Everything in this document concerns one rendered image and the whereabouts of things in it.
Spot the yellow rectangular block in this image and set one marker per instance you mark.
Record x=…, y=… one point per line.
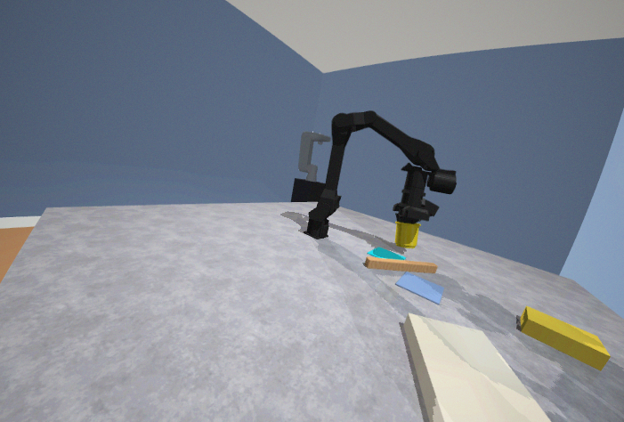
x=562, y=336

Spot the cream rectangular block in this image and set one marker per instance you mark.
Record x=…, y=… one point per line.
x=463, y=378

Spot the yellow cup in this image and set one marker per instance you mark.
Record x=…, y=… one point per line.
x=406, y=235

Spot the wooden plank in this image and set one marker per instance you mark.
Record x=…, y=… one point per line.
x=399, y=265

